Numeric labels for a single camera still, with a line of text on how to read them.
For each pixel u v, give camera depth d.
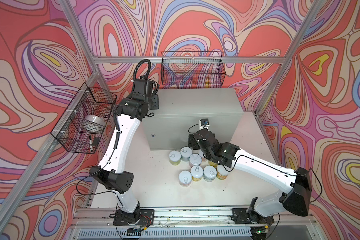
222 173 0.81
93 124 0.70
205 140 0.53
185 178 0.80
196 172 0.84
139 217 0.72
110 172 0.42
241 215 0.74
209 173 0.82
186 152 0.91
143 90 0.51
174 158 0.89
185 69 0.93
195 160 0.88
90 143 0.72
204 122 0.64
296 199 0.40
